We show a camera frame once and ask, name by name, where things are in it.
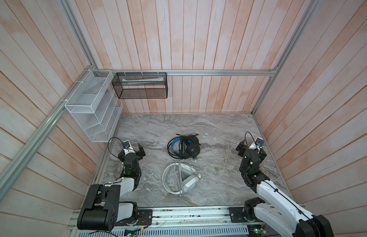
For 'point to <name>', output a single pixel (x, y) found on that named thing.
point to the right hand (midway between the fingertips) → (253, 143)
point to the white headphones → (190, 176)
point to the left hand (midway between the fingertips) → (133, 148)
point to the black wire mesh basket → (141, 85)
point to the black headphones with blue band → (188, 147)
